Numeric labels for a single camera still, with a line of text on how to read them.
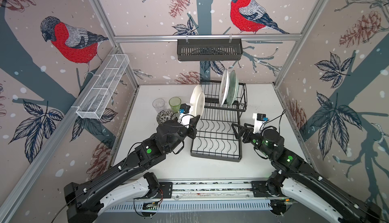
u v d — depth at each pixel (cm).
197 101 61
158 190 66
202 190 75
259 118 64
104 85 80
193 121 58
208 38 99
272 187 65
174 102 102
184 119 54
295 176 50
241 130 63
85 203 39
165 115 95
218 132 93
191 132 57
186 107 53
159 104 106
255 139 62
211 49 106
